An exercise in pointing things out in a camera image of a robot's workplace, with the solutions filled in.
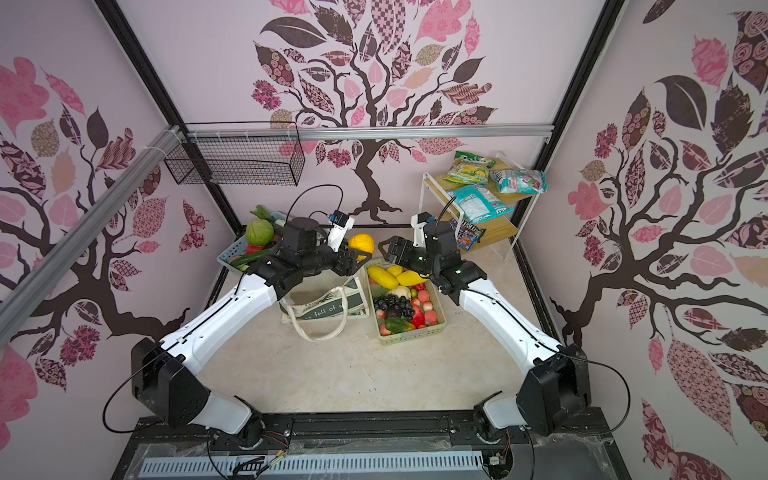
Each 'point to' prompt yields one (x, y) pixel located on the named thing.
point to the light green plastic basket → (406, 335)
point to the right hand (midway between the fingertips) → (390, 244)
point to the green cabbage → (260, 230)
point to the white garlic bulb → (402, 291)
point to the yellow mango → (383, 277)
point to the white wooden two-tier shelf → (510, 224)
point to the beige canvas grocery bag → (319, 303)
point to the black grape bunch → (393, 301)
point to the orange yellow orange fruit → (362, 242)
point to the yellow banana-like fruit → (409, 278)
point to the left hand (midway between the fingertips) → (361, 254)
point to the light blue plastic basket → (239, 247)
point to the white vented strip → (183, 467)
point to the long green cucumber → (244, 262)
